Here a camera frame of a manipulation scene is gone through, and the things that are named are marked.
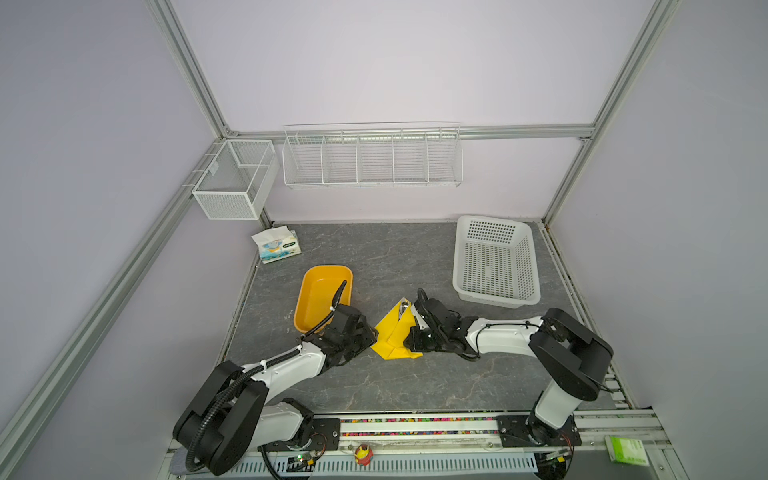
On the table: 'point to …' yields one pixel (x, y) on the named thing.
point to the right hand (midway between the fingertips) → (404, 345)
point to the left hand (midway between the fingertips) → (376, 338)
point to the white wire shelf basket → (372, 155)
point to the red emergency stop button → (363, 455)
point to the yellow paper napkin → (389, 342)
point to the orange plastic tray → (318, 288)
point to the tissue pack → (277, 244)
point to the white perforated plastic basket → (495, 261)
